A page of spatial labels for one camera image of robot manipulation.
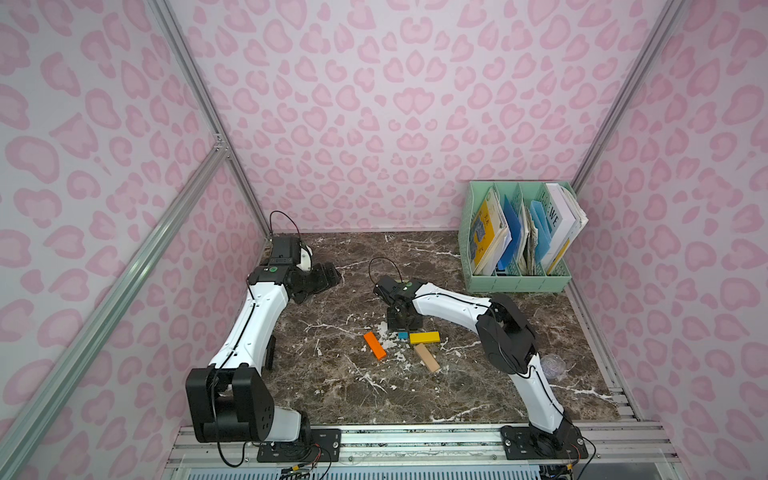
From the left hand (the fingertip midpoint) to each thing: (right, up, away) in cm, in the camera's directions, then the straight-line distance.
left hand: (329, 276), depth 84 cm
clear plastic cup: (+63, -25, 0) cm, 68 cm away
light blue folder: (+61, +15, +4) cm, 63 cm away
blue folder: (+55, +13, +7) cm, 57 cm away
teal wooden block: (+21, -18, +7) cm, 29 cm away
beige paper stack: (+59, +9, +7) cm, 60 cm away
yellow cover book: (+48, +16, +11) cm, 52 cm away
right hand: (+19, -17, +10) cm, 27 cm away
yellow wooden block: (+27, -19, +7) cm, 34 cm away
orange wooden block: (+12, -21, +6) cm, 25 cm away
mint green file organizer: (+49, -2, +13) cm, 50 cm away
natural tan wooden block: (+28, -24, +3) cm, 38 cm away
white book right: (+69, +17, +5) cm, 71 cm away
